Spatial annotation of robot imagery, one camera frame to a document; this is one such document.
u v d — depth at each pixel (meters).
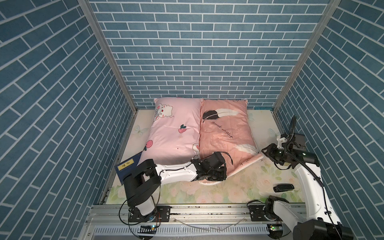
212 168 0.65
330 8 0.71
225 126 1.01
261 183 0.85
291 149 0.58
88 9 0.71
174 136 0.90
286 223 0.55
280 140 0.72
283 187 0.82
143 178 0.50
